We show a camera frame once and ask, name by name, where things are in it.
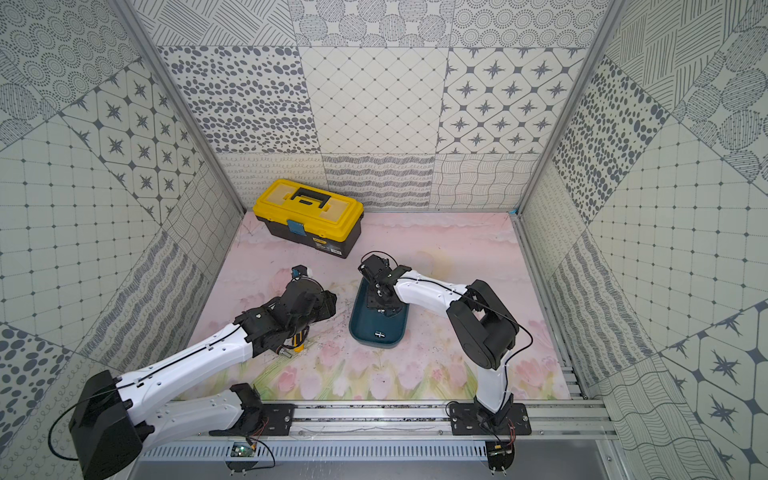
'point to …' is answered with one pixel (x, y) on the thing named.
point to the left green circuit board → (242, 449)
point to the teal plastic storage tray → (375, 329)
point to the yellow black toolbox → (318, 217)
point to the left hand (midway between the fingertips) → (331, 293)
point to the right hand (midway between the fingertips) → (381, 303)
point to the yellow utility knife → (299, 349)
